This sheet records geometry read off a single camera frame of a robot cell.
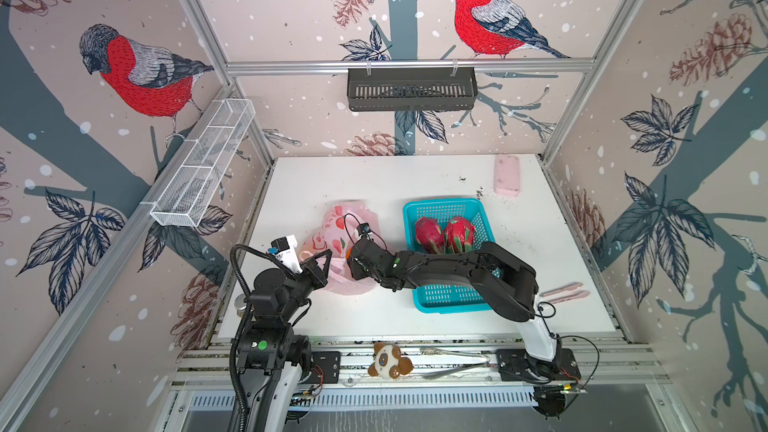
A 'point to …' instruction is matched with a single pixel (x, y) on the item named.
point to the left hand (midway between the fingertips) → (331, 253)
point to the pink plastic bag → (341, 222)
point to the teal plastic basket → (447, 296)
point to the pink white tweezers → (571, 287)
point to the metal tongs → (440, 373)
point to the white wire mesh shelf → (199, 163)
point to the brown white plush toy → (388, 362)
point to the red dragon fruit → (429, 235)
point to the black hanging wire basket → (411, 89)
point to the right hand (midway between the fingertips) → (352, 263)
